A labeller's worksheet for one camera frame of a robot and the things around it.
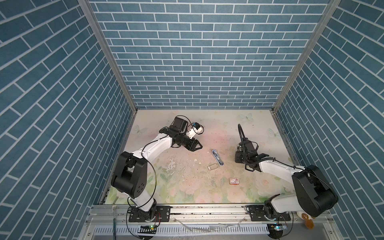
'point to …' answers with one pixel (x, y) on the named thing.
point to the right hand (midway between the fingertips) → (236, 154)
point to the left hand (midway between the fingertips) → (198, 144)
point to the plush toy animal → (309, 222)
